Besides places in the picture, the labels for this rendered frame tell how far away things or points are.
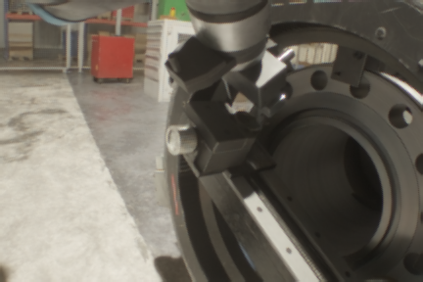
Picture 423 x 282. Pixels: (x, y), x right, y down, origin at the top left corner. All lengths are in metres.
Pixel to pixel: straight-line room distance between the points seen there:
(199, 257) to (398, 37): 0.55
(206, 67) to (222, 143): 0.13
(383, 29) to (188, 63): 0.21
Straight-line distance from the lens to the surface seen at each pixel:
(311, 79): 0.54
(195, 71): 0.32
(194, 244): 0.67
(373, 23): 0.35
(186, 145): 0.42
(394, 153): 0.47
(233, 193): 0.47
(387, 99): 0.47
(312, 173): 0.74
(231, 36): 0.31
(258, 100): 0.37
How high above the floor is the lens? 0.82
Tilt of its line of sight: 18 degrees down
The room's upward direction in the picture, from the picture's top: 7 degrees clockwise
